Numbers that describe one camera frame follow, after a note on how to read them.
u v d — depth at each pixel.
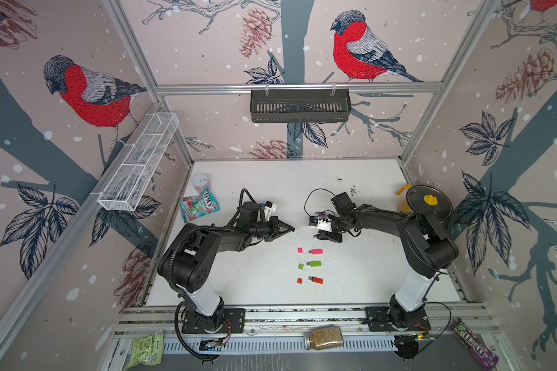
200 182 1.07
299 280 0.82
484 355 0.67
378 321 0.73
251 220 0.75
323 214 1.02
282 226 0.86
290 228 0.87
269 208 0.87
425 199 0.89
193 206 0.98
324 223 0.83
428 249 0.49
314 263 0.86
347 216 0.72
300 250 0.90
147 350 0.68
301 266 0.86
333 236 0.84
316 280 0.82
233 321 0.73
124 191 0.71
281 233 0.83
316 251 0.88
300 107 1.04
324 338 0.67
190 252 0.52
